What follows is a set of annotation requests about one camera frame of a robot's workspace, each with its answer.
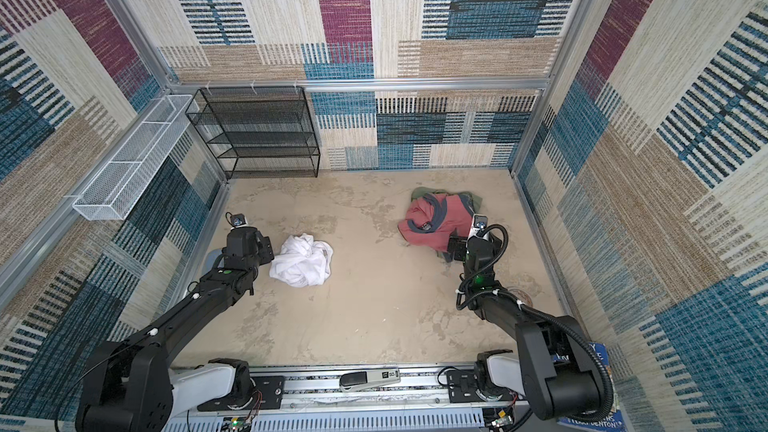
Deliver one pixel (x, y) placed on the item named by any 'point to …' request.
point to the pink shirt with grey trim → (430, 219)
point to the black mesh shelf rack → (258, 132)
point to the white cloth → (303, 261)
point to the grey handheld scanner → (352, 381)
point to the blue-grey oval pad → (211, 258)
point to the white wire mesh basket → (112, 194)
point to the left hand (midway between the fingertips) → (251, 239)
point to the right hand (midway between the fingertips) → (472, 234)
